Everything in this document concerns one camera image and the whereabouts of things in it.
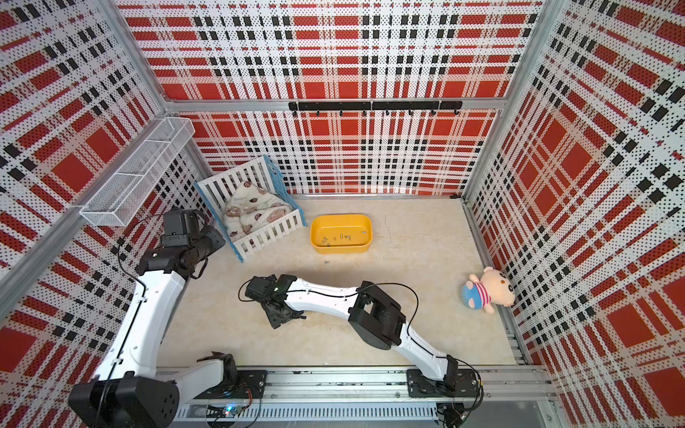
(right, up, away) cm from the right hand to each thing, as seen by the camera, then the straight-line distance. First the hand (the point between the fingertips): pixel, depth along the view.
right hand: (288, 314), depth 84 cm
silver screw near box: (+10, +14, +17) cm, 24 cm away
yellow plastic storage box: (+16, +25, +24) cm, 38 cm away
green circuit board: (-11, -20, -15) cm, 27 cm away
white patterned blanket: (-25, +36, +30) cm, 53 cm away
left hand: (-19, +25, -6) cm, 32 cm away
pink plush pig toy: (+66, +8, 0) cm, 66 cm away
